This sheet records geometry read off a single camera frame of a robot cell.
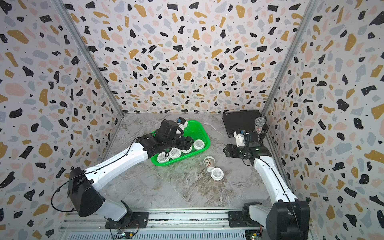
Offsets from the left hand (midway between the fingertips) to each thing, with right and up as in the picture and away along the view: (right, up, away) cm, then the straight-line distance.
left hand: (190, 138), depth 78 cm
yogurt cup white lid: (-17, -13, +10) cm, 24 cm away
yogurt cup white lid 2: (-3, -9, +15) cm, 18 cm away
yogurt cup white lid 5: (+14, -20, +6) cm, 25 cm away
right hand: (+22, -7, +5) cm, 24 cm away
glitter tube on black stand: (+37, +9, +2) cm, 38 cm away
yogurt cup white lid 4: (+10, -14, +10) cm, 21 cm away
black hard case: (+34, +11, +39) cm, 53 cm away
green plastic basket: (+1, +4, +26) cm, 26 cm away
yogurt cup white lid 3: (+4, -5, +17) cm, 18 cm away
